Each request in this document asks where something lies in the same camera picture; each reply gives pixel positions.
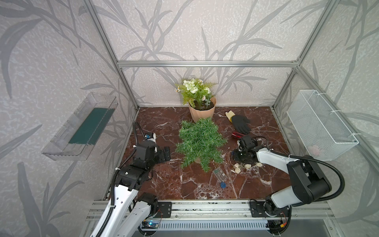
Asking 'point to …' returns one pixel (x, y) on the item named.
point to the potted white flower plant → (197, 95)
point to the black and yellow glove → (241, 123)
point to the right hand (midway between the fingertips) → (233, 156)
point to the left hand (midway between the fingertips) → (162, 149)
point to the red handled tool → (237, 135)
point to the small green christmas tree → (200, 141)
